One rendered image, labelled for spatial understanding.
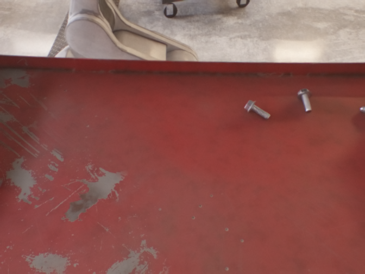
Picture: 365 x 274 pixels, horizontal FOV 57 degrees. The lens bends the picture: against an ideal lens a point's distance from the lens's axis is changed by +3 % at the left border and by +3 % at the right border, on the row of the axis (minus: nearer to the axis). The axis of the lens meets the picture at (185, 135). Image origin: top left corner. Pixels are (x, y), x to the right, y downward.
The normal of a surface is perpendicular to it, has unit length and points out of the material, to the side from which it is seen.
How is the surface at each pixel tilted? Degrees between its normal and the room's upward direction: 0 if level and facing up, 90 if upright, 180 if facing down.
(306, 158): 0
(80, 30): 89
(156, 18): 0
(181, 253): 0
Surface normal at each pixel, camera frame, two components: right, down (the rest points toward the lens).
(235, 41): 0.02, -0.66
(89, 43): 0.02, 0.74
